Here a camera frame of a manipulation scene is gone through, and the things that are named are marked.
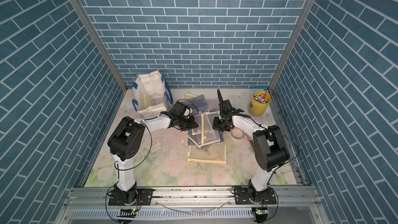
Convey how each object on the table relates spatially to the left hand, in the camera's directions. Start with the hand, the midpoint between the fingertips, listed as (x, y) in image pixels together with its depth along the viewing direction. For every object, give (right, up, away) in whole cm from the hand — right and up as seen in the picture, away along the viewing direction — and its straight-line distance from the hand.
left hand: (202, 126), depth 94 cm
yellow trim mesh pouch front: (+8, -15, -5) cm, 18 cm away
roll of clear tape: (+22, -5, +4) cm, 23 cm away
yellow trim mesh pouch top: (+5, -1, 0) cm, 5 cm away
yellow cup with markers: (+36, +14, +2) cm, 39 cm away
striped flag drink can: (+29, -7, -4) cm, 30 cm away
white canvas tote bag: (-37, +20, +17) cm, 45 cm away
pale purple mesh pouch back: (+7, +13, +15) cm, 21 cm away
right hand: (+8, -1, -1) cm, 8 cm away
